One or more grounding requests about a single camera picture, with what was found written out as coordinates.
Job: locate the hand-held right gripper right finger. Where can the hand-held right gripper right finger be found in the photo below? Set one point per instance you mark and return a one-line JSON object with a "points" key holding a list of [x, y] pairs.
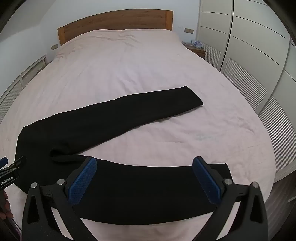
{"points": [[205, 180]]}

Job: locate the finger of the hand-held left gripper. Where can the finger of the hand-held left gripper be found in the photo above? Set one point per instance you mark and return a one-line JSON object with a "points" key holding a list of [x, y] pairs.
{"points": [[3, 161], [18, 163]]}

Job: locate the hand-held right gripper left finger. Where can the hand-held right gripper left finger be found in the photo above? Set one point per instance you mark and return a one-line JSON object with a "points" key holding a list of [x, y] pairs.
{"points": [[83, 180]]}

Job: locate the black pants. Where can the black pants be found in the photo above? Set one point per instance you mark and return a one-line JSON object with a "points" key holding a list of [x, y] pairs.
{"points": [[129, 185]]}

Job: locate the person's left hand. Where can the person's left hand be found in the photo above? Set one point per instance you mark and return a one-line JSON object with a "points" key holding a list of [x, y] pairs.
{"points": [[5, 206]]}

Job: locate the white low louvred cabinet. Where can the white low louvred cabinet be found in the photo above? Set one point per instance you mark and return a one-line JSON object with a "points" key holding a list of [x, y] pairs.
{"points": [[20, 81]]}

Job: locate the bed with pink sheet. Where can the bed with pink sheet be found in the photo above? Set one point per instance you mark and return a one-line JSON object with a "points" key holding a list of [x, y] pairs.
{"points": [[138, 69]]}

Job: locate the wooden nightstand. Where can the wooden nightstand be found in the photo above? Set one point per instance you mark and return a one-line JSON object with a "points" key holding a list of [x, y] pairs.
{"points": [[196, 51]]}

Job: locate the bluish clutter on nightstand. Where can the bluish clutter on nightstand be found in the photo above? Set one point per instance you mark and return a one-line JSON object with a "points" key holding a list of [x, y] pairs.
{"points": [[197, 44]]}

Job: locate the white louvred wardrobe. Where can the white louvred wardrobe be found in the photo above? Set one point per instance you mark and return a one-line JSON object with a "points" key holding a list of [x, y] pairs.
{"points": [[254, 46]]}

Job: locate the wooden headboard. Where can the wooden headboard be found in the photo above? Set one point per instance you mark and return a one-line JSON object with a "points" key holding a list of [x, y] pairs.
{"points": [[115, 20]]}

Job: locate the beige wall switch plate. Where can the beige wall switch plate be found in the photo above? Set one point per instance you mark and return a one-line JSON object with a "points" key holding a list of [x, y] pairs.
{"points": [[188, 30], [54, 46]]}

